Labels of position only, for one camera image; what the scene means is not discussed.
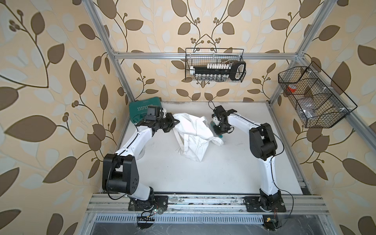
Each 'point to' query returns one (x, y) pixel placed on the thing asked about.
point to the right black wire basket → (319, 102)
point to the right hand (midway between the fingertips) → (219, 132)
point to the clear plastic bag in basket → (307, 106)
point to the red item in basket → (291, 90)
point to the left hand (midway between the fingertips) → (177, 118)
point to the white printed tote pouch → (193, 134)
